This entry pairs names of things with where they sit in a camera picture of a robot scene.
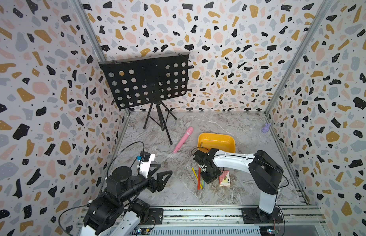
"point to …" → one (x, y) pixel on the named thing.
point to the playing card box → (224, 178)
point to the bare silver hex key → (190, 174)
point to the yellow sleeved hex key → (196, 176)
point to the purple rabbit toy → (266, 128)
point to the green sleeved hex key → (202, 182)
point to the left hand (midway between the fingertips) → (167, 169)
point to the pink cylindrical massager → (188, 133)
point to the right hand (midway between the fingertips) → (208, 181)
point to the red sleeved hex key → (198, 182)
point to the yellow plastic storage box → (225, 143)
